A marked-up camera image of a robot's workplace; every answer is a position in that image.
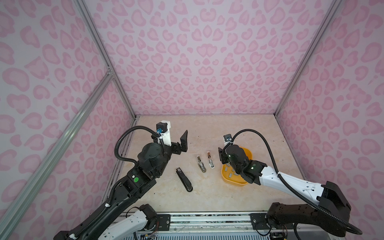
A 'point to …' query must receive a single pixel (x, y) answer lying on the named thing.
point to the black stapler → (186, 182)
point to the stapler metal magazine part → (201, 165)
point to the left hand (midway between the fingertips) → (176, 127)
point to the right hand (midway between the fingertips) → (223, 146)
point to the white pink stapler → (210, 161)
